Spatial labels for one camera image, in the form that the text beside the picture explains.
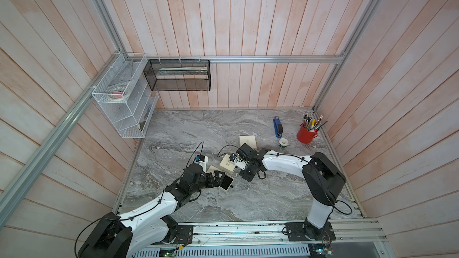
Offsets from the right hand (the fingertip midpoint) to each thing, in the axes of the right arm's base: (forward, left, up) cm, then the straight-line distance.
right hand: (245, 172), depth 92 cm
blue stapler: (+28, -21, +4) cm, 35 cm away
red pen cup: (+21, -35, +5) cm, 41 cm away
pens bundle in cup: (+22, -35, +15) cm, 43 cm away
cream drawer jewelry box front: (-6, +10, +4) cm, 12 cm away
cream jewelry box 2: (+18, -3, +3) cm, 19 cm away
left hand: (-6, +14, +7) cm, 17 cm away
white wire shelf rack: (+11, +53, +29) cm, 62 cm away
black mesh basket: (+37, +35, +35) cm, 62 cm away
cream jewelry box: (+2, +10, +5) cm, 11 cm away
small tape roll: (+17, -23, +2) cm, 29 cm away
